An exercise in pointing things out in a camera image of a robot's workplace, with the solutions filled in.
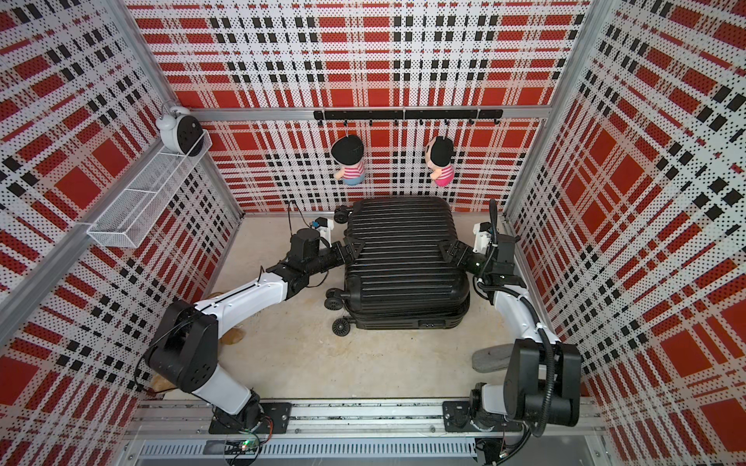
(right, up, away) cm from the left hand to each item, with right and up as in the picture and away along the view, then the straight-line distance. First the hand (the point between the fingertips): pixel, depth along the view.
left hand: (363, 247), depth 86 cm
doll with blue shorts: (-6, +31, +7) cm, 32 cm away
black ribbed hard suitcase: (+12, -9, -6) cm, 16 cm away
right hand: (+27, 0, -1) cm, 27 cm away
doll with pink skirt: (+25, +29, +10) cm, 39 cm away
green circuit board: (-27, -48, -16) cm, 58 cm away
